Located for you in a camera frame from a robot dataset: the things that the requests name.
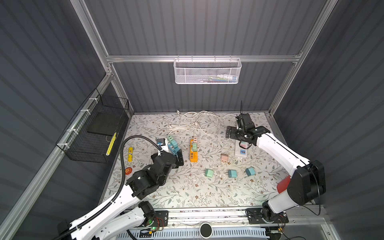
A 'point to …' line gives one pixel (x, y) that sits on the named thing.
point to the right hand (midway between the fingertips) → (234, 134)
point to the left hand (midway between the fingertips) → (174, 151)
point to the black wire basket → (91, 136)
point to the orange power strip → (194, 155)
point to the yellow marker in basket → (111, 145)
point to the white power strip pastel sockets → (241, 148)
